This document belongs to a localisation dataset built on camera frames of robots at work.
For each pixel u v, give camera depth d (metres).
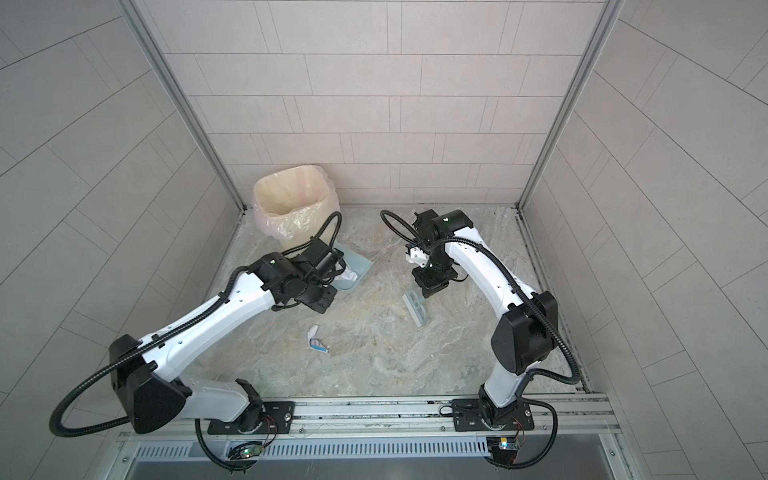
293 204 1.00
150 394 0.37
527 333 0.44
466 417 0.71
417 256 0.74
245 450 0.66
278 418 0.71
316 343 0.81
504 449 0.68
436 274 0.68
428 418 0.72
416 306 0.81
